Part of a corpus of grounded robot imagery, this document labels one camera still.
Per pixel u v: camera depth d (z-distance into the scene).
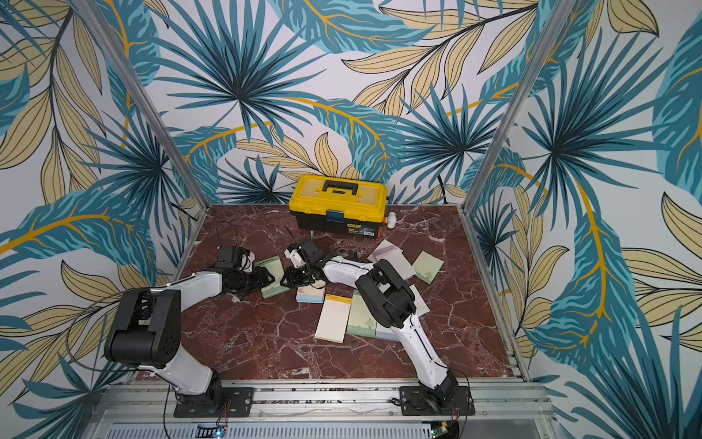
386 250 1.07
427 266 1.03
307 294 0.92
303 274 0.86
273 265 1.00
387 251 1.06
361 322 0.86
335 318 0.88
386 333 0.86
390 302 0.59
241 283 0.80
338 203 0.95
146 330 0.46
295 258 0.91
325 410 0.73
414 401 0.73
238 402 0.73
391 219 1.11
